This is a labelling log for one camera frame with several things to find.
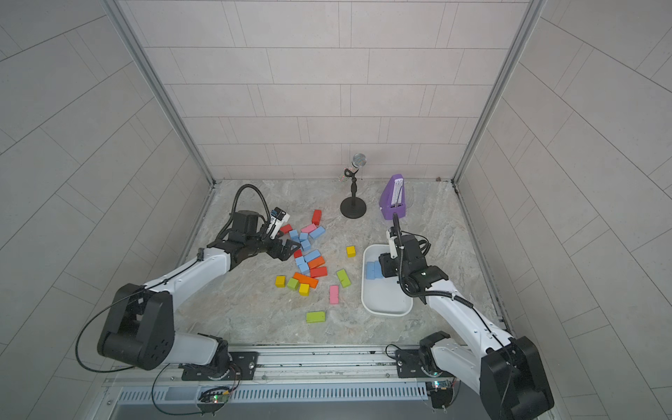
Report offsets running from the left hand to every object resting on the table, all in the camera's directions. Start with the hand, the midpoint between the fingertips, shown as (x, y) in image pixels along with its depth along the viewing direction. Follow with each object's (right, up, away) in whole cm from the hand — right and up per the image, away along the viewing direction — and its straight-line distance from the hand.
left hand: (294, 236), depth 87 cm
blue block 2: (+28, -12, +1) cm, 31 cm away
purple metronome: (+35, +12, +12) cm, 39 cm away
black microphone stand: (+20, +9, +19) cm, 29 cm away
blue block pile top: (+7, 0, +12) cm, 13 cm away
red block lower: (+8, -13, +2) cm, 15 cm away
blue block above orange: (+5, -8, +4) cm, 10 cm away
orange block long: (+4, -15, 0) cm, 15 cm away
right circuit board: (+43, -40, -18) cm, 61 cm away
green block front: (+8, -24, -8) cm, 26 cm away
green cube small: (0, -15, -3) cm, 16 cm away
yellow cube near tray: (+19, -6, +6) cm, 21 cm away
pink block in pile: (+2, +1, +12) cm, 12 cm away
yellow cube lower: (+4, -17, -4) cm, 18 cm away
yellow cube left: (-4, -15, -2) cm, 15 cm away
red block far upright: (+6, +5, +15) cm, 17 cm away
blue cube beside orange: (+3, -11, +1) cm, 12 cm away
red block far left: (-5, +1, +11) cm, 12 cm away
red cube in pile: (+1, -7, +2) cm, 7 cm away
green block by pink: (+17, -14, -1) cm, 22 cm away
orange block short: (+7, -10, +4) cm, 13 cm away
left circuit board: (-16, -38, -22) cm, 46 cm away
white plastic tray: (+29, -19, -3) cm, 35 cm away
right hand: (+30, -6, -2) cm, 31 cm away
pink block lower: (+14, -19, -3) cm, 24 cm away
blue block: (+26, -12, +1) cm, 28 cm away
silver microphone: (+22, +25, -3) cm, 33 cm away
